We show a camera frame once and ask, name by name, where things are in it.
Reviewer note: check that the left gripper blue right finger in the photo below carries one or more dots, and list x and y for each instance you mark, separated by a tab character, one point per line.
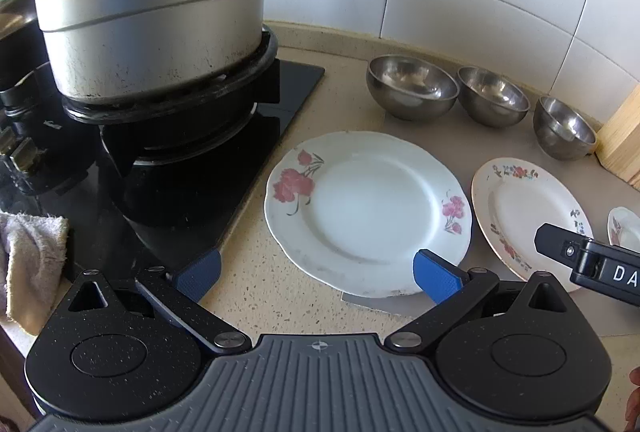
457	295

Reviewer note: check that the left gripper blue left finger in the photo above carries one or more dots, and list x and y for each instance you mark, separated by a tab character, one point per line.
177	295

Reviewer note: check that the medium white floral plate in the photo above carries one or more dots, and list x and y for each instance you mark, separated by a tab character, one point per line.
511	198

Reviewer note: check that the large white red-flower plate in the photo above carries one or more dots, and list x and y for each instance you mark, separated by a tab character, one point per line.
352	208

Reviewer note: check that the small steel bowl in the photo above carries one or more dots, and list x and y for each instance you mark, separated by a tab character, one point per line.
561	132

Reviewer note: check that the large steel bowl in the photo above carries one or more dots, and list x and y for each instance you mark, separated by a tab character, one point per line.
411	88

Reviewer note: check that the person's right hand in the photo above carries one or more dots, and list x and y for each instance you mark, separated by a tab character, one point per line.
633	402

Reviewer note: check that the small white floral dish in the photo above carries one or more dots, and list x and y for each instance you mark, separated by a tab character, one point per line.
624	229

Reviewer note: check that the black gas stove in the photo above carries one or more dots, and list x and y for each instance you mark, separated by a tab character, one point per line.
152	182

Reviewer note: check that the wooden knife block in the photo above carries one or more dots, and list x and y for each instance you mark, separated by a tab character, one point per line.
618	148

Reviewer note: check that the beige dish cloth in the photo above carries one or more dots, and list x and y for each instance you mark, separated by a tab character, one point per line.
33	253

